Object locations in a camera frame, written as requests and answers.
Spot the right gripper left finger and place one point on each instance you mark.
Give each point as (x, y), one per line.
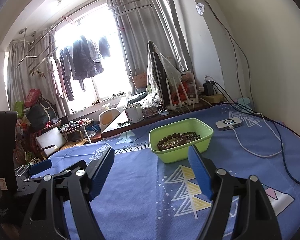
(100, 174)

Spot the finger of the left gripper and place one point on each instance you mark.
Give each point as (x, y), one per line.
(40, 167)

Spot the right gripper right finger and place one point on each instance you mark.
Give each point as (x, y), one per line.
(255, 217)

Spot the black duffel bag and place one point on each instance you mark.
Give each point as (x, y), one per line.
(40, 114)

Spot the small cluttered side table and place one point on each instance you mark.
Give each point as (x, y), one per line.
(77, 126)

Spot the blue printed tablecloth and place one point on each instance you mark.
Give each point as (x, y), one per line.
(144, 198)

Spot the red plastic bag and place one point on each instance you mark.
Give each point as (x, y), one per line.
(32, 97)

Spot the white enamel mug red star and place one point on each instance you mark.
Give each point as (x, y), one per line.
(134, 113)

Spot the white small device box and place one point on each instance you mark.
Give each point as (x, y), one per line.
(228, 123)

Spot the grey curtain left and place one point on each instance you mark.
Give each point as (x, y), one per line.
(20, 81)

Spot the grey curtain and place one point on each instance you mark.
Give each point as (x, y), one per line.
(20, 81)
(141, 21)

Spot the clear plastic bag jar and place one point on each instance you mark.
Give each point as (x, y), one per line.
(149, 111)

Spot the green plastic tray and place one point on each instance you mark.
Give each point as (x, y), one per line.
(171, 142)

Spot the dark wooden desk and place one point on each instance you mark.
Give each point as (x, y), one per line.
(121, 124)

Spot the hanging dark clothes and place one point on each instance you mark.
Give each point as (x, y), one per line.
(81, 60)

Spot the cardboard box by window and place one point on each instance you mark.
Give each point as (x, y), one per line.
(140, 81)

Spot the black power adapter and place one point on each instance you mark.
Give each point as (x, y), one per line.
(208, 88)

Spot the black monitor with cloth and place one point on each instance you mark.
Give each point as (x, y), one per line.
(161, 76)

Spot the white wifi router antennas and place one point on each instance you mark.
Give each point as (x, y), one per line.
(183, 93)

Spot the grey curtain right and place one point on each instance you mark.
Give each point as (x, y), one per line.
(141, 21)

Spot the metal drying rack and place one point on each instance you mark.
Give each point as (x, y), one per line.
(70, 21)

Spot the white round wall hook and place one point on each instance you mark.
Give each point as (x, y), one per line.
(200, 7)

